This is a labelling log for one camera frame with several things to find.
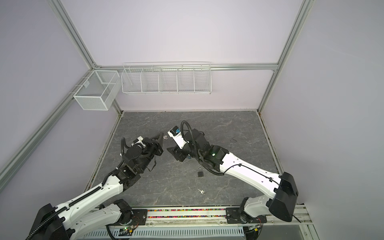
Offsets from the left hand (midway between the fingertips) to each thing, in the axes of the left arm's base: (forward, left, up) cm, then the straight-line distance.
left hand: (165, 133), depth 71 cm
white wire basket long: (+44, +2, +2) cm, 44 cm away
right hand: (-6, -3, -2) cm, 7 cm away
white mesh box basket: (+42, +48, -4) cm, 64 cm away
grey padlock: (-10, -16, -29) cm, 35 cm away
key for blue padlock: (-2, 0, -1) cm, 2 cm away
